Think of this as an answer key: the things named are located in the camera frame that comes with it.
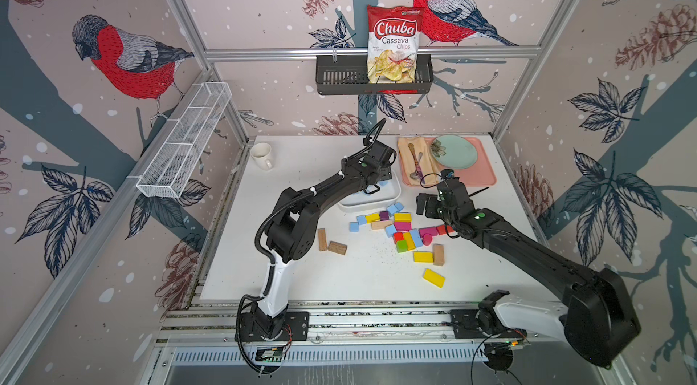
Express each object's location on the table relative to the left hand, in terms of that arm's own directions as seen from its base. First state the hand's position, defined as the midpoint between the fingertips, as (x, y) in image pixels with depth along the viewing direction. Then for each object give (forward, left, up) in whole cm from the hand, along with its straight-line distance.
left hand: (385, 165), depth 94 cm
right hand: (-13, -13, 0) cm, 19 cm away
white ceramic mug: (+11, +49, -6) cm, 50 cm away
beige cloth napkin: (+10, -19, -12) cm, 25 cm away
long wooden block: (-22, +22, -13) cm, 34 cm away
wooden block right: (-28, -16, -12) cm, 34 cm away
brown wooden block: (-25, +16, -12) cm, 32 cm away
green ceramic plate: (+17, -32, -12) cm, 38 cm away
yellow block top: (-14, -6, -13) cm, 20 cm away
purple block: (-14, 0, -12) cm, 18 cm away
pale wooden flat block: (-17, +2, -13) cm, 21 cm away
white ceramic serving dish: (-4, -2, -13) cm, 13 cm away
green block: (-25, -5, -12) cm, 28 cm away
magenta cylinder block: (-23, -13, -11) cm, 29 cm away
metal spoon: (+4, -13, -12) cm, 19 cm away
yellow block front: (-34, -14, -14) cm, 40 cm away
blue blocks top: (-11, -4, -11) cm, 16 cm away
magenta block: (-18, -6, -12) cm, 22 cm away
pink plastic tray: (+6, -40, -14) cm, 43 cm away
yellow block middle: (-28, -12, -13) cm, 33 cm away
